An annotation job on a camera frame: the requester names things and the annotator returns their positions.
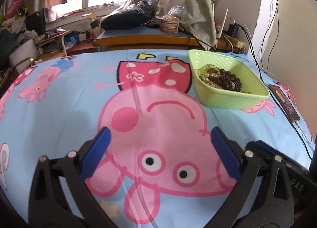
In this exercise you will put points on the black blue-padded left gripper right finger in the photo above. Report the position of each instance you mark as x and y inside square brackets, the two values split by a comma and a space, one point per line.
[244, 168]

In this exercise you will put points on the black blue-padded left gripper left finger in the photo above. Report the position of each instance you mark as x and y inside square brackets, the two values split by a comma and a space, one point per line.
[59, 196]

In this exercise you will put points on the black gripper device with lenses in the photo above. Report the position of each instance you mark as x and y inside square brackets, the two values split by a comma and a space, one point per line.
[292, 173]

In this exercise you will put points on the black smartphone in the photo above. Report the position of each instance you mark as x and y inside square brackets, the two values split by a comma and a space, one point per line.
[285, 103]

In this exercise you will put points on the light blue cartoon pig bedsheet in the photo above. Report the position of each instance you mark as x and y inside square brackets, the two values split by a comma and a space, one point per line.
[161, 169]

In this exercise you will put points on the green plastic woven basket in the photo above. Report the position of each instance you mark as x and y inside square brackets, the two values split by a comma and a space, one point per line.
[253, 89]

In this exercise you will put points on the small side table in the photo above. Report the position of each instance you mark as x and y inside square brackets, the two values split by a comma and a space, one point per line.
[59, 39]

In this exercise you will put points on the wooden desk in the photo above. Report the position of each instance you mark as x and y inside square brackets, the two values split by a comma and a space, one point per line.
[145, 38]

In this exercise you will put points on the black power adapter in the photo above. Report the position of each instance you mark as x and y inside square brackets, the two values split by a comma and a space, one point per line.
[233, 30]

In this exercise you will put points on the dark navy clothing pile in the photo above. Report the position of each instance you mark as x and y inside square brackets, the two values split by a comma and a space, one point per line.
[124, 20]

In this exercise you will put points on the clear plastic bag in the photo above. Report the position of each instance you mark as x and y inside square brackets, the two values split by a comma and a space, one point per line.
[177, 11]

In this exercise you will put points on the green floral hanging cloth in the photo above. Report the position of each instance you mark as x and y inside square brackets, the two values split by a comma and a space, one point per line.
[198, 19]

